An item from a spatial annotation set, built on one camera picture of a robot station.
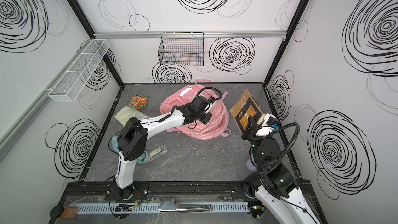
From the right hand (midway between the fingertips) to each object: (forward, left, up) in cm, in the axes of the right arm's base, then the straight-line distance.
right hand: (246, 117), depth 64 cm
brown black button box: (-32, +74, -22) cm, 84 cm away
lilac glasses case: (-11, -6, -29) cm, 32 cm away
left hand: (+16, +14, -20) cm, 29 cm away
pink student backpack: (+9, +10, -24) cm, 28 cm away
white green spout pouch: (+22, +68, -29) cm, 77 cm away
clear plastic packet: (-5, +43, -28) cm, 52 cm away
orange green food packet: (+31, +65, -29) cm, 77 cm away
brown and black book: (+7, -1, -2) cm, 8 cm away
